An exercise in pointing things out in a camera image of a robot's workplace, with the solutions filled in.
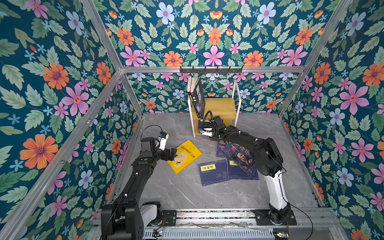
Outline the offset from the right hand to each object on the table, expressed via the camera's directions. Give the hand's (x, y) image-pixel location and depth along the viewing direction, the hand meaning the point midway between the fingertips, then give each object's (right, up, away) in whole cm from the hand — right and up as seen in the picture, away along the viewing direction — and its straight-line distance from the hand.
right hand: (213, 127), depth 100 cm
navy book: (0, -27, -11) cm, 29 cm away
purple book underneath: (+5, -12, -1) cm, 13 cm away
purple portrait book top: (+17, -18, -7) cm, 26 cm away
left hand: (-26, -9, -16) cm, 32 cm away
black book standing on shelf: (-10, +16, -21) cm, 29 cm away
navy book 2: (+13, -27, -11) cm, 32 cm away
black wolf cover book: (-6, +16, -4) cm, 18 cm away
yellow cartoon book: (-17, -17, -4) cm, 25 cm away
